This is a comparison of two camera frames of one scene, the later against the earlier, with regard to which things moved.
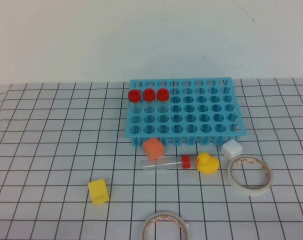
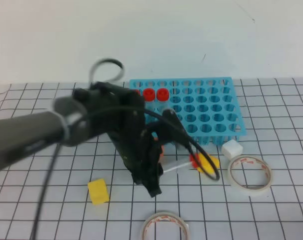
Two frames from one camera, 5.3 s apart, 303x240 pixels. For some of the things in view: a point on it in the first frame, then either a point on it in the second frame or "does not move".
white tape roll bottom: [167, 215] does not move
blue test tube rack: [184, 111] does not move
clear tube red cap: [175, 162] to [194, 159]
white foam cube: [232, 149] does not move
